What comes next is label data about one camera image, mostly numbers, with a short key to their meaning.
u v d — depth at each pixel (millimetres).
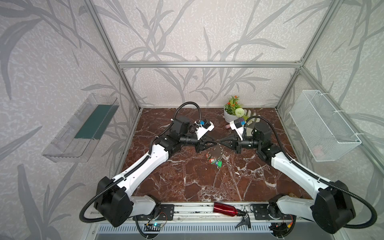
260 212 735
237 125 629
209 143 655
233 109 1008
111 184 399
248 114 1155
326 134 632
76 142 635
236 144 644
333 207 398
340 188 401
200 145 666
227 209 722
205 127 611
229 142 656
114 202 386
